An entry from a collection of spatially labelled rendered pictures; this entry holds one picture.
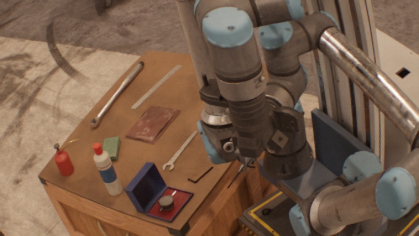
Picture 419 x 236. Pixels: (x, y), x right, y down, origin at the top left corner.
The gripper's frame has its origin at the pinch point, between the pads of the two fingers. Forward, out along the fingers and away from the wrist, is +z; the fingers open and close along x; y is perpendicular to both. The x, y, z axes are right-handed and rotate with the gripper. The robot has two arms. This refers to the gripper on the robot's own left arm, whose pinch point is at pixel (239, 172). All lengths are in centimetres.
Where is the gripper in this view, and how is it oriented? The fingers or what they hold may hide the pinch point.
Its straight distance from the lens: 138.4
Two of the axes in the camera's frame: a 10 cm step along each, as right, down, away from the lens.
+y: -8.5, -1.5, 5.1
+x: -2.1, -7.8, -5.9
